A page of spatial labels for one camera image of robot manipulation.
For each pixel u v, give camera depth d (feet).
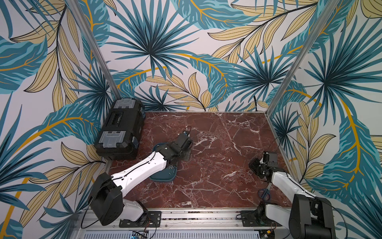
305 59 2.84
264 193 2.68
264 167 2.25
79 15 2.28
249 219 2.41
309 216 1.36
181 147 2.00
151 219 2.41
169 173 2.88
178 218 2.45
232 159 3.11
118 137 2.73
